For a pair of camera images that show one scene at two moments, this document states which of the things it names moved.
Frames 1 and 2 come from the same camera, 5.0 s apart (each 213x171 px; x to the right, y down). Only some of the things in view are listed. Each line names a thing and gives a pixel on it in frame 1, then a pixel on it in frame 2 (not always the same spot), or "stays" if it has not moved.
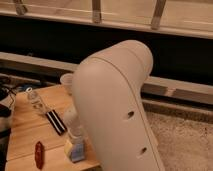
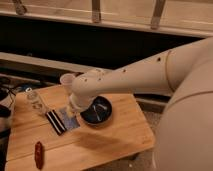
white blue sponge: [77, 152] → [70, 117]
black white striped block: [58, 124] stays
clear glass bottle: [36, 101] stays
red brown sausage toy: [39, 154] stays
